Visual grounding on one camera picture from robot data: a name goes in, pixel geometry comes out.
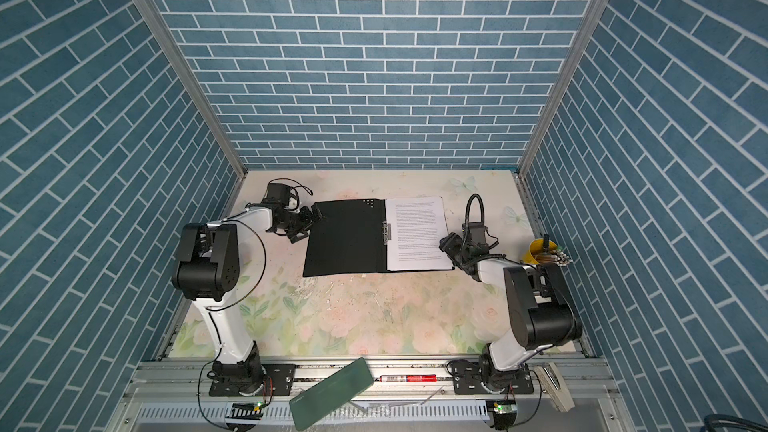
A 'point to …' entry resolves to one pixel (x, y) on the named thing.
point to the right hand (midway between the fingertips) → (443, 241)
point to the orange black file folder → (349, 240)
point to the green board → (319, 400)
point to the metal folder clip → (386, 232)
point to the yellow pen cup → (536, 247)
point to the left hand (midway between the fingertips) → (320, 222)
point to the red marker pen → (408, 378)
